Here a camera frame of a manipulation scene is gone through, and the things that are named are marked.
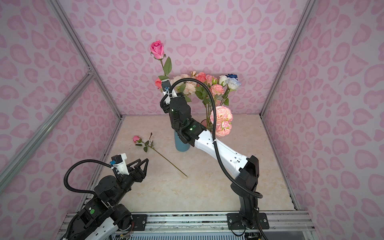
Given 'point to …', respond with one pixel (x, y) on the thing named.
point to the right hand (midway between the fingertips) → (170, 86)
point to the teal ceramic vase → (180, 144)
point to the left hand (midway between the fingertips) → (144, 158)
